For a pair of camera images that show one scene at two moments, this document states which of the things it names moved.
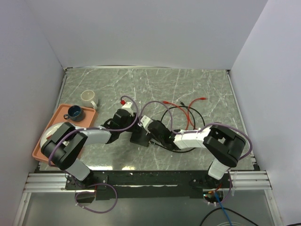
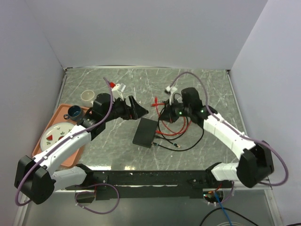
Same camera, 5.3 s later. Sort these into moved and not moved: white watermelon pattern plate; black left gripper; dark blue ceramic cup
Moved: black left gripper
Not moved: dark blue ceramic cup; white watermelon pattern plate
